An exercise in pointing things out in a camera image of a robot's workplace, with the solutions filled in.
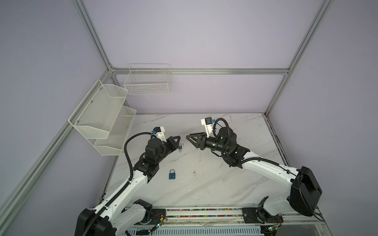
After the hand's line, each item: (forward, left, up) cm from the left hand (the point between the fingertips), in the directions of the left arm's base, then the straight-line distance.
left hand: (181, 137), depth 76 cm
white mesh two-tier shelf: (+9, +43, +5) cm, 44 cm away
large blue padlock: (-12, +6, -23) cm, 27 cm away
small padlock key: (+6, +2, -24) cm, 25 cm away
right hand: (-4, -4, +6) cm, 8 cm away
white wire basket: (+41, +23, +9) cm, 48 cm away
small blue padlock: (+10, +2, -24) cm, 26 cm away
